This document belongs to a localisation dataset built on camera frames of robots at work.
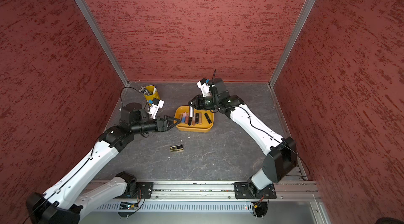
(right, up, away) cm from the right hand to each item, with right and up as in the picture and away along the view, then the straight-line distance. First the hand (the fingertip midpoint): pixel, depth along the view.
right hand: (191, 106), depth 75 cm
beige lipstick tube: (+3, -9, +24) cm, 26 cm away
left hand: (-7, -8, -6) cm, 12 cm away
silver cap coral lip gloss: (-5, -9, +24) cm, 26 cm away
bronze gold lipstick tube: (-9, -9, +25) cm, 28 cm away
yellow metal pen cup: (-30, +4, +26) cm, 40 cm away
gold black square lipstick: (-10, -24, +12) cm, 29 cm away
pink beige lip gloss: (-1, -10, +22) cm, 25 cm away
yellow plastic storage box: (+7, -14, +22) cm, 27 cm away
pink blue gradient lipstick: (-7, -8, +25) cm, 27 cm away
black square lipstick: (+1, -9, +25) cm, 26 cm away
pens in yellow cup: (-31, +9, +18) cm, 37 cm away
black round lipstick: (-3, -10, +23) cm, 25 cm away
